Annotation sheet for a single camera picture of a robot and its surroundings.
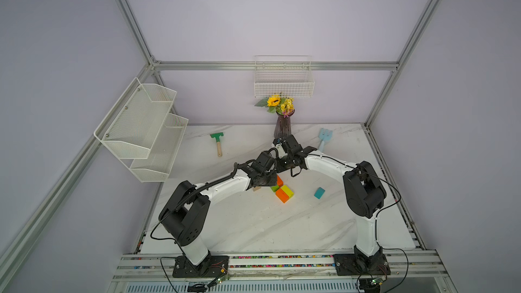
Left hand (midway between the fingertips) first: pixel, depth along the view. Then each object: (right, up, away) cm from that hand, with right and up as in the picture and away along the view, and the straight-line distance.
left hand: (272, 180), depth 89 cm
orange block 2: (+5, -7, +1) cm, 9 cm away
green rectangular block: (+1, -4, +4) cm, 6 cm away
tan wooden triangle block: (-7, -4, +4) cm, 9 cm away
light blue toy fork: (+31, +21, +23) cm, 44 cm away
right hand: (+3, +5, +7) cm, 9 cm away
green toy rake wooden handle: (-28, +15, +19) cm, 37 cm away
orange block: (+4, -2, +6) cm, 7 cm away
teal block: (+23, -7, +4) cm, 24 cm away
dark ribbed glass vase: (+6, +26, +18) cm, 32 cm away
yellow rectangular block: (+8, -6, +2) cm, 11 cm away
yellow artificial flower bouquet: (+2, +35, +6) cm, 36 cm away
